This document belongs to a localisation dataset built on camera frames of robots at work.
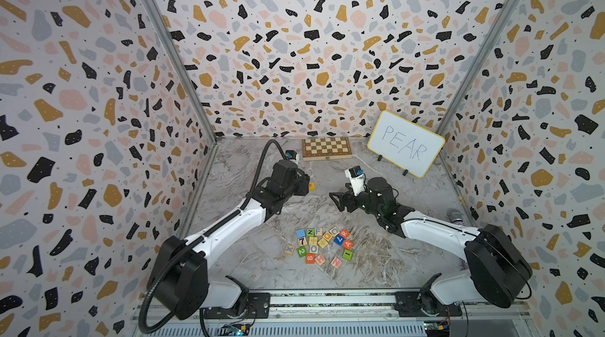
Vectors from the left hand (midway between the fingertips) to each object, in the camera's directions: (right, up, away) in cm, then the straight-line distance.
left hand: (305, 176), depth 83 cm
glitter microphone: (+58, -16, +8) cm, 61 cm away
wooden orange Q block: (+8, -23, +4) cm, 24 cm away
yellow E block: (+2, -6, +18) cm, 19 cm away
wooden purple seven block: (-1, -24, +3) cm, 24 cm away
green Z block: (+2, -21, +4) cm, 22 cm away
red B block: (+2, -29, 0) cm, 29 cm away
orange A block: (+15, -25, +2) cm, 29 cm away
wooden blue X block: (-6, -26, +2) cm, 27 cm away
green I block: (+15, -28, 0) cm, 32 cm away
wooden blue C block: (+11, -22, +6) cm, 25 cm away
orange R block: (+15, -22, +6) cm, 27 cm away
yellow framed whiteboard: (+44, +13, +20) cm, 50 cm away
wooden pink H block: (+5, -30, 0) cm, 30 cm away
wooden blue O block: (+3, -26, +2) cm, 27 cm away
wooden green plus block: (+6, -24, +2) cm, 25 cm away
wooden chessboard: (+9, +11, +30) cm, 34 cm away
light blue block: (-2, -22, +5) cm, 23 cm away
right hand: (+12, -5, +1) cm, 13 cm away
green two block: (-1, -27, 0) cm, 27 cm away
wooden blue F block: (+5, -21, +6) cm, 23 cm away
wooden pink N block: (+11, -30, -2) cm, 32 cm away
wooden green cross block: (+3, -24, +3) cm, 24 cm away
